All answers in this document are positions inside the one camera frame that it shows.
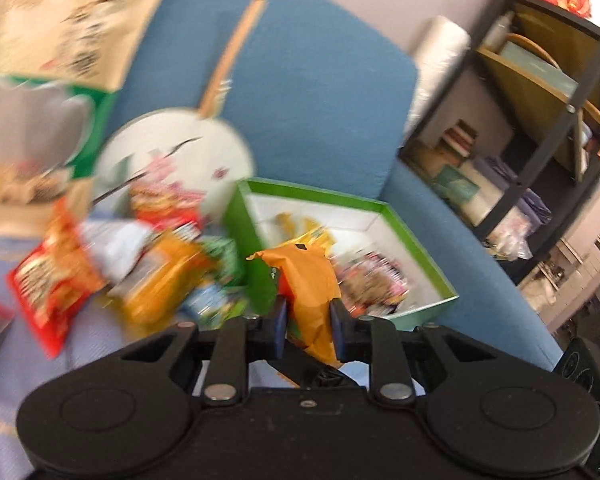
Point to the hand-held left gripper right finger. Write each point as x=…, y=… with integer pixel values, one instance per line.
x=337, y=327

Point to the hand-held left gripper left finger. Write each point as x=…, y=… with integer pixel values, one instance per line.
x=280, y=322

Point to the orange snack packet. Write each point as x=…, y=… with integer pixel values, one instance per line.
x=307, y=285

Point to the green cardboard box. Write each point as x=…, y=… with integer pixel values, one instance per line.
x=257, y=260

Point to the pile of mixed snack packets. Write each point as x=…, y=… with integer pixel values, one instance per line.
x=170, y=270

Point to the red checker-edged snack packet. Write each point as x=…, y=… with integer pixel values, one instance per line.
x=162, y=205

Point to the round flower-painted hand fan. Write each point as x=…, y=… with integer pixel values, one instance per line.
x=200, y=145

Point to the blue sofa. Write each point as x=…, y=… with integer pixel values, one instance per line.
x=320, y=85

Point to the white plastic roll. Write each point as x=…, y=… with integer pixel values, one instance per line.
x=437, y=60

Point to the black metal shelf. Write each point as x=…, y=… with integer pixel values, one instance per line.
x=570, y=125

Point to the kraft paper grain pouch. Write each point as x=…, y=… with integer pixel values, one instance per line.
x=65, y=25

